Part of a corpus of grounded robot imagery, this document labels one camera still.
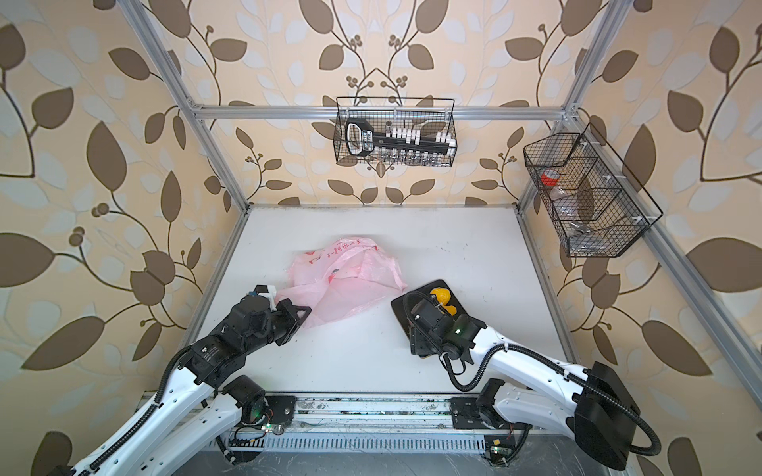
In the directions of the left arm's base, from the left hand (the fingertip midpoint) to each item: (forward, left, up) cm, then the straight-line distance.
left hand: (316, 307), depth 74 cm
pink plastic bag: (+17, -2, -15) cm, 23 cm away
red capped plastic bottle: (+38, -65, +12) cm, 77 cm away
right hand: (-4, -28, -12) cm, 30 cm away
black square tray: (+9, -21, -15) cm, 28 cm away
